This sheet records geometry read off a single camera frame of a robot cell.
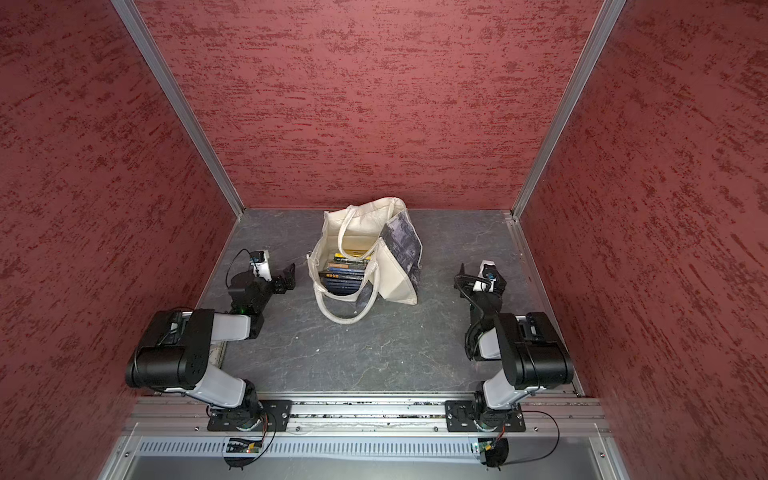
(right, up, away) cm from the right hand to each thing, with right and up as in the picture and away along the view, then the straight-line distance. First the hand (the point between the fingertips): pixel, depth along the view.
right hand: (477, 269), depth 89 cm
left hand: (-62, 0, +4) cm, 62 cm away
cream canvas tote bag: (-28, +12, -6) cm, 31 cm away
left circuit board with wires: (-64, -44, -17) cm, 80 cm away
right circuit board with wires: (0, -43, -18) cm, 46 cm away
